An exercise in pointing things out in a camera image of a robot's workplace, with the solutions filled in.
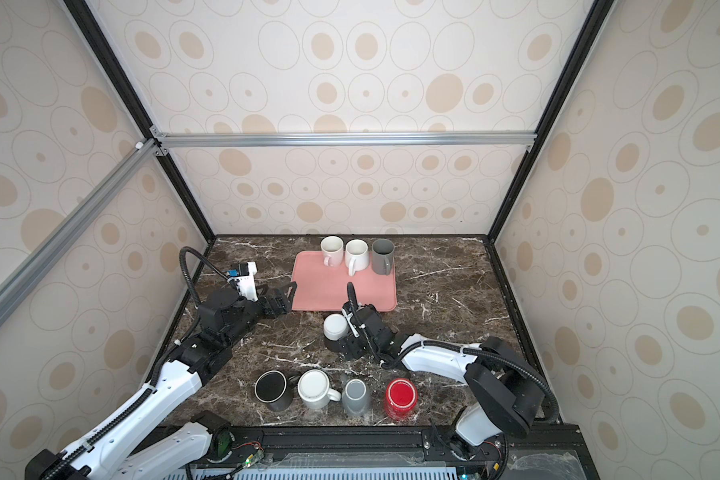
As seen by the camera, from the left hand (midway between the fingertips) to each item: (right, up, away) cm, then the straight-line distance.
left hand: (289, 282), depth 74 cm
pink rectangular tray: (+5, -4, +26) cm, 27 cm away
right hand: (+15, -16, +14) cm, 26 cm away
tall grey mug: (+25, +7, +26) cm, 37 cm away
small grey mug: (+16, -28, -2) cm, 33 cm away
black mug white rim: (-4, -27, 0) cm, 27 cm away
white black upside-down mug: (+10, -14, +11) cm, 21 cm away
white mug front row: (+6, -27, +2) cm, 28 cm away
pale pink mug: (+8, +9, +29) cm, 31 cm away
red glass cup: (+28, -29, -1) cm, 40 cm away
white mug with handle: (+16, +7, +29) cm, 34 cm away
